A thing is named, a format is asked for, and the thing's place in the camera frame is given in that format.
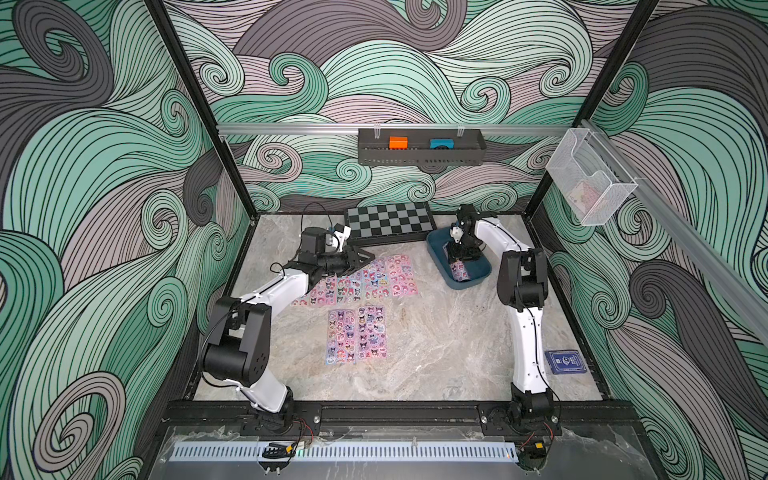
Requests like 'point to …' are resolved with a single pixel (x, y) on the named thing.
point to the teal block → (449, 143)
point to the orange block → (398, 143)
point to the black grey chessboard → (387, 223)
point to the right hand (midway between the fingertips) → (462, 260)
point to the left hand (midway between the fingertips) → (373, 256)
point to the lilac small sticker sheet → (349, 288)
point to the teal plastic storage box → (477, 269)
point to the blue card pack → (565, 362)
